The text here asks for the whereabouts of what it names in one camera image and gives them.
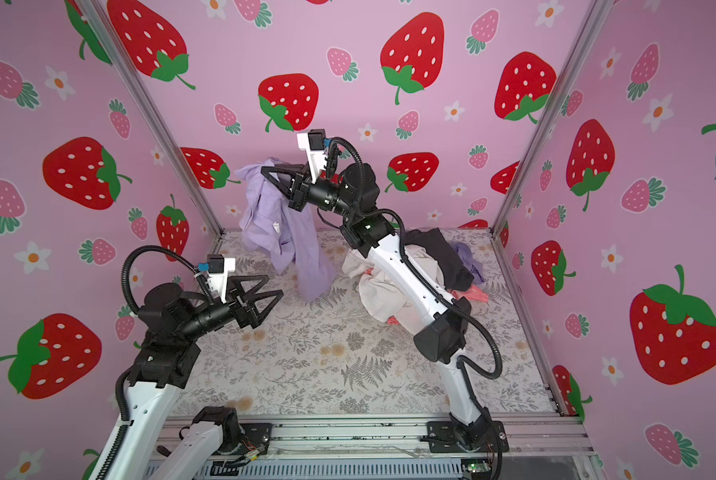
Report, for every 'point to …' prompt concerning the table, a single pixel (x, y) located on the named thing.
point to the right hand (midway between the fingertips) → (261, 172)
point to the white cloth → (380, 296)
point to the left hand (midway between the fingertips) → (273, 287)
